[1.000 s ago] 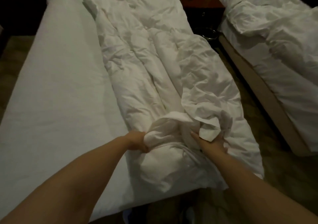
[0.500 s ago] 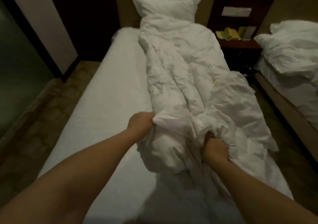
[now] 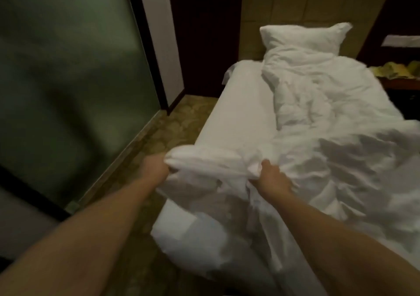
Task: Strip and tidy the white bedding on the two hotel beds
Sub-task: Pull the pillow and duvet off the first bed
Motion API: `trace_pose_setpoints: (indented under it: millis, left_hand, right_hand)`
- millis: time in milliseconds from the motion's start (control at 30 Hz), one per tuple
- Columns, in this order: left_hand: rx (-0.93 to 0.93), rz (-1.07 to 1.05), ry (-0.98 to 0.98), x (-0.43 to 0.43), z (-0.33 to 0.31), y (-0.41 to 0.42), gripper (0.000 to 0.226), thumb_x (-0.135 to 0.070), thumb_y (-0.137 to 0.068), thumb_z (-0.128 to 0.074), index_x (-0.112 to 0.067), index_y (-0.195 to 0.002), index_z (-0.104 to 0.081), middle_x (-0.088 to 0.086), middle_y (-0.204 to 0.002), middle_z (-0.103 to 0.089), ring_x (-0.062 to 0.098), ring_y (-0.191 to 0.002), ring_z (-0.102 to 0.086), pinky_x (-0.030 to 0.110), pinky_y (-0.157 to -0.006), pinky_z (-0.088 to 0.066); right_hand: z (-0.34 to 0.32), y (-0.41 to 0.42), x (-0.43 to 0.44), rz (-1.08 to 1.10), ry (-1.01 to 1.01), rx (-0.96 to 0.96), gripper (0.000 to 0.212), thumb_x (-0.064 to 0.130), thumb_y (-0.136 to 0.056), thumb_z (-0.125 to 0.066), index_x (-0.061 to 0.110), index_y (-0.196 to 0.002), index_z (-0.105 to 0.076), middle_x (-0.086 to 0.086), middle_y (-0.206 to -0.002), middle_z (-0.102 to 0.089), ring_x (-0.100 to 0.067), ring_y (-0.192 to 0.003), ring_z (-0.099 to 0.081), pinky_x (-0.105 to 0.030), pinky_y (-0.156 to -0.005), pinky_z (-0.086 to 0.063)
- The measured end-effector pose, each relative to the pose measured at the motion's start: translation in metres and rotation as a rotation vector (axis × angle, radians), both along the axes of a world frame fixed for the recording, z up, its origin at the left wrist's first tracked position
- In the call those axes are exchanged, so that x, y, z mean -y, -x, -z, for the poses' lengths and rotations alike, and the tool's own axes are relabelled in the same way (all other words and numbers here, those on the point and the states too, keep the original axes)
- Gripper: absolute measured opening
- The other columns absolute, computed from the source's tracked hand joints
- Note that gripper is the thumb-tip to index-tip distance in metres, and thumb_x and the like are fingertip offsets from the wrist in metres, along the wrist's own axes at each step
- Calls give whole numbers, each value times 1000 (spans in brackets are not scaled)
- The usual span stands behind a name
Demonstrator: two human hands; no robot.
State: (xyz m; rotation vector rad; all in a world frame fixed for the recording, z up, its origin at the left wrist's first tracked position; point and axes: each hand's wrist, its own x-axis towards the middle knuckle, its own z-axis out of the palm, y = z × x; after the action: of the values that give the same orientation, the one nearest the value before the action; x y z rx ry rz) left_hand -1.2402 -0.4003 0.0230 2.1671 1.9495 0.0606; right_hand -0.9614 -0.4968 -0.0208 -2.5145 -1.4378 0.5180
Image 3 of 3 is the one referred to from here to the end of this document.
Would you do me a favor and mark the white pillow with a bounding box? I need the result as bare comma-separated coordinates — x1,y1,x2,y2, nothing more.
259,22,353,60

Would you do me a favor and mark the beige padded headboard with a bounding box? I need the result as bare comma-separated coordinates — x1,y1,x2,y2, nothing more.
239,0,398,62

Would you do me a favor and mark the person's left hand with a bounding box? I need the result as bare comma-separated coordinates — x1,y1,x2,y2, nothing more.
141,152,173,188

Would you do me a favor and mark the reddish wooden nightstand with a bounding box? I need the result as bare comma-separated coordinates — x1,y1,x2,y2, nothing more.
377,76,420,119

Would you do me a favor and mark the person's right forearm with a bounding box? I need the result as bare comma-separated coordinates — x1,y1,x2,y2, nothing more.
269,190,420,296

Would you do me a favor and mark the frosted glass partition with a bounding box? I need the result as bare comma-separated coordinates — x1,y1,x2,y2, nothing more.
0,0,165,208

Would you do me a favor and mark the white switch panel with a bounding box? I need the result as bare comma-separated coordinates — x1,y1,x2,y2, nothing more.
381,34,420,48

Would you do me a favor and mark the white duvet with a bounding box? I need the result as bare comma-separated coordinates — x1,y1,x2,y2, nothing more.
151,46,420,296

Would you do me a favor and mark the person's right hand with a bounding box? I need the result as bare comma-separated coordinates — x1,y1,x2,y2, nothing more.
249,159,294,201

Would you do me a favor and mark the person's left forearm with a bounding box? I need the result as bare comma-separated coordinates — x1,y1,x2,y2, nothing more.
0,177,158,296

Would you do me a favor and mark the yellow telephone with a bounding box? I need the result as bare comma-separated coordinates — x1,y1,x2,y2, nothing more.
372,61,416,80

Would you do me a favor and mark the dark wooden column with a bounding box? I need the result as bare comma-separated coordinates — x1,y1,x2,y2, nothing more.
167,0,244,99

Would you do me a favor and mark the white bed sheet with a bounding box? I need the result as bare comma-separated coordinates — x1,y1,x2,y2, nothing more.
151,59,280,274

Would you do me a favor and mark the dark wooden wall panel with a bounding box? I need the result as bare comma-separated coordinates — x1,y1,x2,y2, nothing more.
357,0,420,67

